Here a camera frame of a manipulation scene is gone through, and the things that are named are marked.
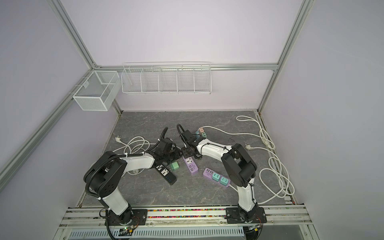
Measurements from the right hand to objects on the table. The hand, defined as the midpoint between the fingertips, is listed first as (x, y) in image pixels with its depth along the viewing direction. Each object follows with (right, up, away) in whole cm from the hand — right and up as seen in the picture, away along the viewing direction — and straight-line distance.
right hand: (187, 152), depth 94 cm
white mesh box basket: (-60, +40, +5) cm, 72 cm away
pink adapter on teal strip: (+9, +14, +6) cm, 18 cm away
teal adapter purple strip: (+20, -13, -15) cm, 28 cm away
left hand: (-3, -2, -1) cm, 3 cm away
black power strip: (-12, -11, -9) cm, 18 cm away
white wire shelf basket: (-15, +50, +9) cm, 53 cm away
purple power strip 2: (+17, -11, -14) cm, 24 cm away
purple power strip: (+3, -6, -5) cm, 8 cm away
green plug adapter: (-8, -7, -5) cm, 11 cm away
